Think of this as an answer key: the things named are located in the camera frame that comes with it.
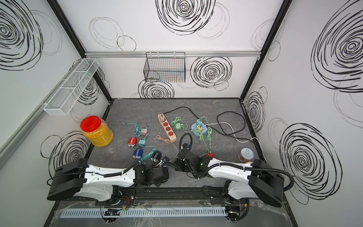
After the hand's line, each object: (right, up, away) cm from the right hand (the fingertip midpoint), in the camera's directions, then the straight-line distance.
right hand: (174, 167), depth 79 cm
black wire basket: (-8, +71, +45) cm, 84 cm away
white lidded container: (+43, +5, +5) cm, 44 cm away
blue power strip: (+13, +20, +20) cm, 31 cm away
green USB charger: (+1, +21, +20) cm, 29 cm away
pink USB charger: (-22, +18, +19) cm, 34 cm away
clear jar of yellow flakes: (-46, +20, +4) cm, 50 cm away
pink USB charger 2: (-10, +27, +20) cm, 36 cm away
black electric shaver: (-12, +4, +7) cm, 14 cm away
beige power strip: (-6, +19, +20) cm, 28 cm away
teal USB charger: (-22, +11, +13) cm, 28 cm away
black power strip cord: (+4, +35, +35) cm, 50 cm away
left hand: (-7, -5, +2) cm, 9 cm away
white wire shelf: (-58, +38, -6) cm, 70 cm away
